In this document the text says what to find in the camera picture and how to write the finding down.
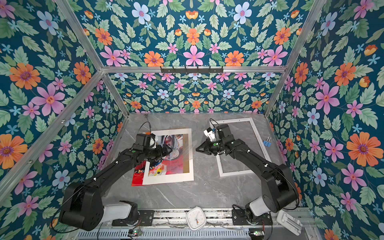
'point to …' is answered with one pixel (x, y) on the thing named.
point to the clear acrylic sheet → (201, 161)
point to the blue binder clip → (267, 142)
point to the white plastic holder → (293, 225)
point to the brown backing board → (186, 154)
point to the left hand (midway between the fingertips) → (168, 148)
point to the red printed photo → (172, 164)
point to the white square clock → (195, 218)
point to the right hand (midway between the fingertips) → (196, 148)
